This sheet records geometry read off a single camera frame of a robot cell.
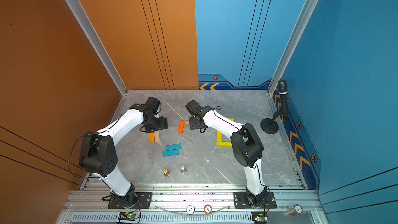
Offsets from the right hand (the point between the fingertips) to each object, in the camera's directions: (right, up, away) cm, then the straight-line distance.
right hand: (196, 125), depth 93 cm
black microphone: (+46, +19, -13) cm, 51 cm away
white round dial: (-2, -36, -22) cm, 42 cm away
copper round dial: (+6, -36, -22) cm, 43 cm away
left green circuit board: (-30, -39, -22) cm, 54 cm away
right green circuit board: (+30, -40, -22) cm, 55 cm away
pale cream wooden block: (-25, -7, +1) cm, 26 cm away
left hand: (-19, 0, -2) cm, 19 cm away
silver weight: (-6, -22, -13) cm, 26 cm away
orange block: (-10, -2, +7) cm, 12 cm away
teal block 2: (-15, -15, -4) cm, 22 cm away
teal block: (-11, -13, -1) cm, 17 cm away
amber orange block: (-28, -8, +1) cm, 29 cm away
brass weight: (-15, -23, -14) cm, 31 cm away
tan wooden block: (-6, 0, +8) cm, 10 cm away
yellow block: (+14, -7, +1) cm, 16 cm away
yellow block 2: (+17, -12, -1) cm, 20 cm away
